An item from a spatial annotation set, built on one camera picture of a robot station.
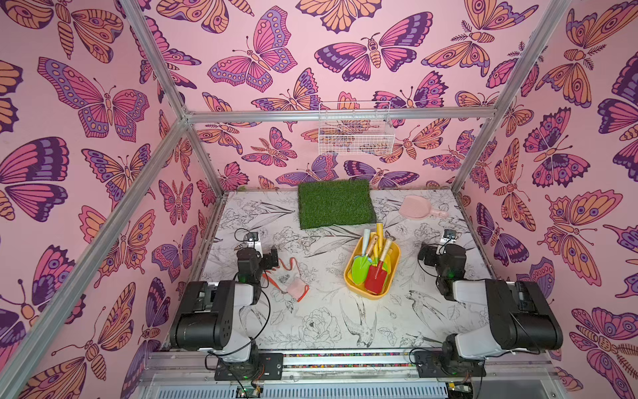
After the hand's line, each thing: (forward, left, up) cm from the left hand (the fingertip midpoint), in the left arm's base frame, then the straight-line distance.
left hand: (264, 244), depth 95 cm
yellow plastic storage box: (-18, -36, 0) cm, 40 cm away
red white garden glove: (-12, -10, -6) cm, 17 cm away
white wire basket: (+35, -35, +28) cm, 57 cm away
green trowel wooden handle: (-7, -37, -2) cm, 38 cm away
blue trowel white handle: (+2, -39, +2) cm, 39 cm away
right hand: (0, -64, +1) cm, 64 cm away
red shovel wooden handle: (-3, -46, +3) cm, 47 cm away
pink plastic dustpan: (+24, -65, -5) cm, 70 cm away
